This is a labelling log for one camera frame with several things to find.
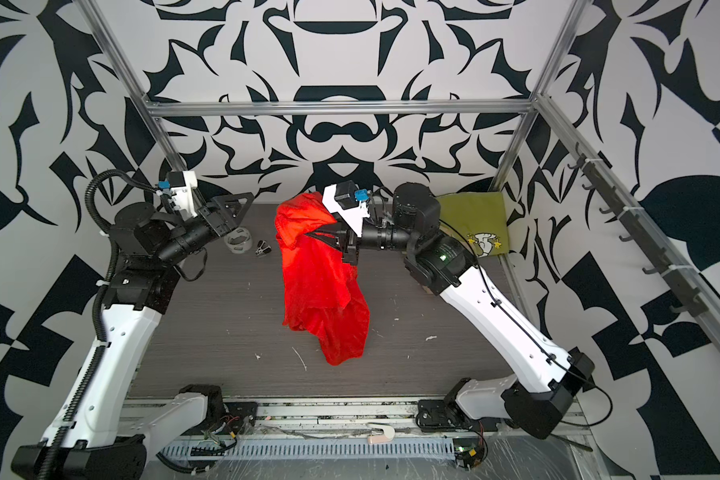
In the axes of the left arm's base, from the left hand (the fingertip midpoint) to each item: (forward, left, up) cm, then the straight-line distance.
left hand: (245, 194), depth 61 cm
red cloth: (-19, -16, -8) cm, 26 cm away
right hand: (-12, -14, +3) cm, 19 cm away
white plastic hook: (-38, -28, -42) cm, 63 cm away
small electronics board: (-41, -47, -45) cm, 77 cm away
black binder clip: (+18, +10, -43) cm, 47 cm away
